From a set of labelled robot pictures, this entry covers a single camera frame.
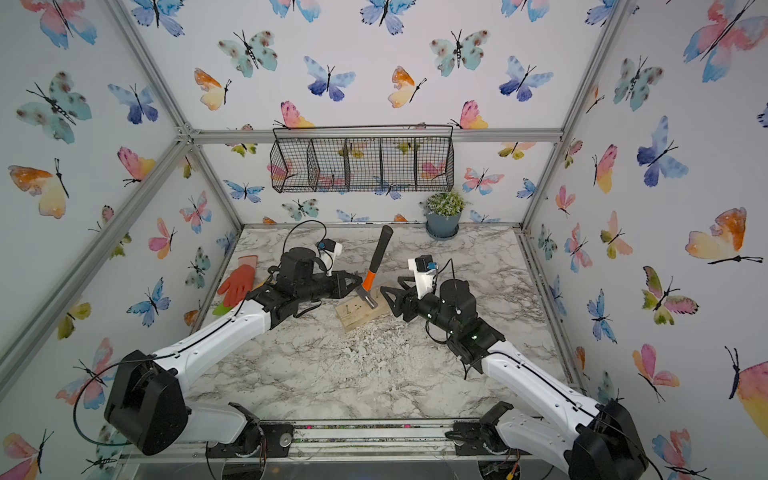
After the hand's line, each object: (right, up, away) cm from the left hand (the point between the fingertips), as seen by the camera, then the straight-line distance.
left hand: (363, 278), depth 79 cm
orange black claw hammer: (0, -3, -2) cm, 4 cm away
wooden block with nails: (-4, -12, +14) cm, 19 cm away
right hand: (+8, -1, -7) cm, 11 cm away
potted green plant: (+26, +22, +28) cm, 44 cm away
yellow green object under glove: (-47, -12, +17) cm, 52 cm away
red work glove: (-44, -4, +22) cm, 49 cm away
